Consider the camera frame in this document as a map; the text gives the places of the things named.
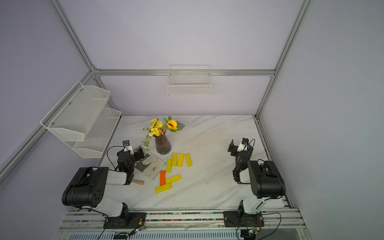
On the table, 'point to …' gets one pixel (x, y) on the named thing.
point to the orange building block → (162, 177)
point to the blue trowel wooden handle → (138, 181)
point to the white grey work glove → (153, 167)
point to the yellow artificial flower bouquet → (157, 128)
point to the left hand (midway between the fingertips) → (133, 149)
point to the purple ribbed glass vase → (163, 145)
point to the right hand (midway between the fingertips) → (240, 143)
